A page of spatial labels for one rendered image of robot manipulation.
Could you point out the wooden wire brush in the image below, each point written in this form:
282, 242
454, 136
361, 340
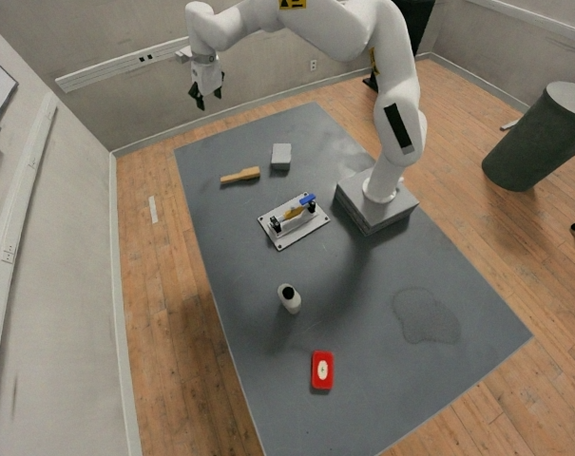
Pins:
245, 174

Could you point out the white bottle with black cap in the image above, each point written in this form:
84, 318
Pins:
289, 298

